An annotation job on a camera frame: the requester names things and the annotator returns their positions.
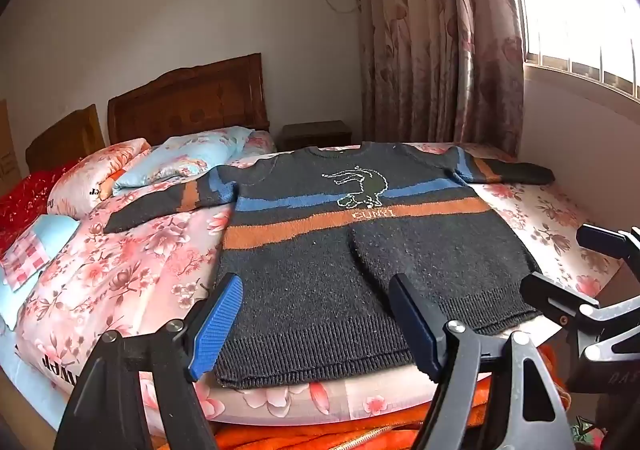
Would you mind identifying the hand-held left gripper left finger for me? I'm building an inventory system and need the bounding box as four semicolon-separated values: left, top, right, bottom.
54;273;244;450

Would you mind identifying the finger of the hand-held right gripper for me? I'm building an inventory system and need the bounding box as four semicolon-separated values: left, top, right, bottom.
576;224;640;271
520;273;601;331

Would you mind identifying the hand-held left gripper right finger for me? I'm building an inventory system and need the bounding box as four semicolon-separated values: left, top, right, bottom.
388;274;576;450

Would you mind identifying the dark striped knit sweater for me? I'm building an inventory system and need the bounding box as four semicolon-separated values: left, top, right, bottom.
104;142;557;390

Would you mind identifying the pink floral bed quilt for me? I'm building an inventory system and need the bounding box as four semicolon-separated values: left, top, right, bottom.
0;127;626;427

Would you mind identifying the orange fleece blanket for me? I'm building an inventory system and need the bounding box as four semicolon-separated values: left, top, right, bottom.
215;345;576;450

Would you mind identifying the light blue floral pillow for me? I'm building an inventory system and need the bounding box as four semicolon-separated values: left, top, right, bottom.
112;126;256;195

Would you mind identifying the light blue checkered pillow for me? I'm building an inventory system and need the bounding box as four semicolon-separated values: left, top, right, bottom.
0;215;82;331

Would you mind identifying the pink floral pillow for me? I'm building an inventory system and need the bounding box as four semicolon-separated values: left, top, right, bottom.
47;139;151;221

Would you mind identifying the dark wooden nightstand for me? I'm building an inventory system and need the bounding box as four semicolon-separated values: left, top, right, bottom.
279;121;353;152

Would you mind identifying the large carved wooden headboard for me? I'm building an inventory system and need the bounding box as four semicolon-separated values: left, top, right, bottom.
107;53;271;147

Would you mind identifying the red patterned cloth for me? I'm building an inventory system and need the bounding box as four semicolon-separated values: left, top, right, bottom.
0;165;76;255

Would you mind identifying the small wooden headboard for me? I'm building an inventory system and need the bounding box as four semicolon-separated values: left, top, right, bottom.
25;104;106;174

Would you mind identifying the bright barred window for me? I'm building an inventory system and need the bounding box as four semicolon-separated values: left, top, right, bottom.
492;0;640;98

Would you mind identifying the pink floral curtain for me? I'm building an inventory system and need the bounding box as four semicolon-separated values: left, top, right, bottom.
348;0;526;158

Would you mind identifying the brown cardboard box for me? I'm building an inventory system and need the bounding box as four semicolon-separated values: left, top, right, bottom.
0;100;22;198

